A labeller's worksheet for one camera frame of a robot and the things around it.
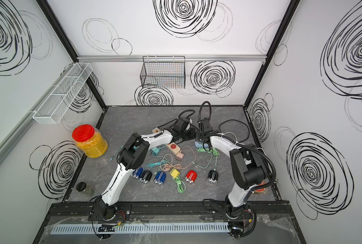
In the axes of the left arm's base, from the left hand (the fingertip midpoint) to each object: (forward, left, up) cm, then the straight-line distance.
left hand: (199, 135), depth 99 cm
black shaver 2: (-26, -6, -1) cm, 27 cm away
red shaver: (-27, +6, -1) cm, 27 cm away
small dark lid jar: (-35, +60, +3) cm, 69 cm away
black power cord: (0, -32, -2) cm, 32 cm away
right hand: (-2, -1, +3) cm, 4 cm away
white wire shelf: (-3, +74, +29) cm, 80 cm away
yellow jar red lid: (-13, +62, +11) cm, 64 cm away
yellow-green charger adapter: (-25, +15, -1) cm, 29 cm away
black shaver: (-27, +30, -1) cm, 41 cm away
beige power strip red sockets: (-8, +18, -2) cm, 20 cm away
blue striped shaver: (-28, +22, -1) cm, 36 cm away
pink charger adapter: (-14, +13, -2) cm, 19 cm away
